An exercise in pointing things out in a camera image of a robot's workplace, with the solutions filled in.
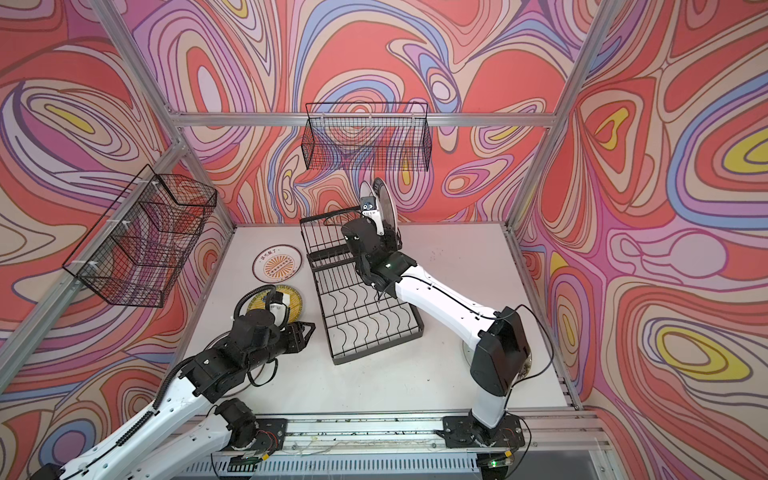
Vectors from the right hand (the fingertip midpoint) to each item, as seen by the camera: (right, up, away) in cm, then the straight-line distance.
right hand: (382, 229), depth 78 cm
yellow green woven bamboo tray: (-41, -22, +17) cm, 50 cm away
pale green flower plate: (+25, -35, +7) cm, 44 cm away
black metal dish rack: (-8, -27, +13) cm, 31 cm away
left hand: (-17, -25, -3) cm, 30 cm away
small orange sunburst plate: (-39, -10, +29) cm, 50 cm away
